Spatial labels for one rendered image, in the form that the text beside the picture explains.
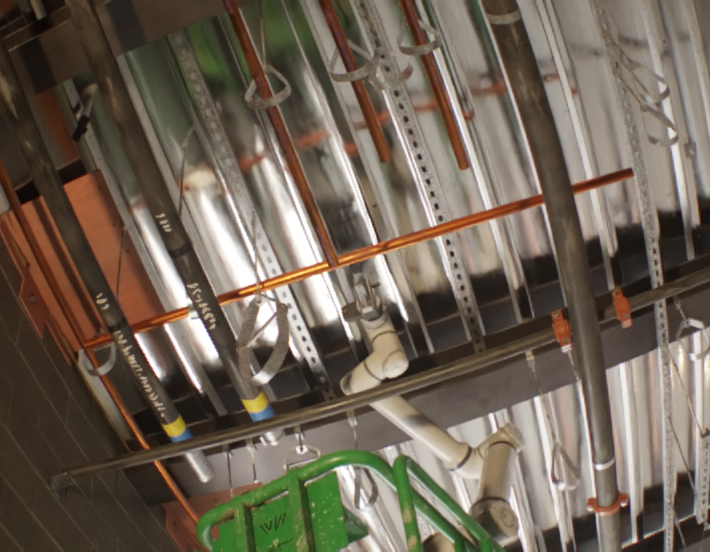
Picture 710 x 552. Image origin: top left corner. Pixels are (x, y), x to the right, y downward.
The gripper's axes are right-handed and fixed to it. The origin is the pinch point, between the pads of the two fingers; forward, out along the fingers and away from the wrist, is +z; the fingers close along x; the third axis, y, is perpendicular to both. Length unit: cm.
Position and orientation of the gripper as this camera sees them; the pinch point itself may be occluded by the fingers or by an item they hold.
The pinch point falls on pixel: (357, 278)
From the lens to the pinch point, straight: 346.1
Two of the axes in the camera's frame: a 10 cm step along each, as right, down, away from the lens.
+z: -2.6, -5.6, -7.8
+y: 9.5, -3.0, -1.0
